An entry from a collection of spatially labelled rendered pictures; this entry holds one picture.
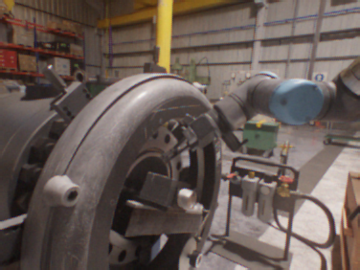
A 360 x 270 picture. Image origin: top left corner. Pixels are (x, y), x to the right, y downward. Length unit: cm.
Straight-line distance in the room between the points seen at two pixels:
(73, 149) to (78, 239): 16
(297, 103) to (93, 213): 45
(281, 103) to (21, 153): 69
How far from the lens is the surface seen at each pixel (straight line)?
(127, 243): 83
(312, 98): 55
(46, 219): 50
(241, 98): 62
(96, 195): 48
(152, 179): 58
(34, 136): 82
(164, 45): 444
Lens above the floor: 93
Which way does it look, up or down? 10 degrees down
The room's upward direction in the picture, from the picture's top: 3 degrees clockwise
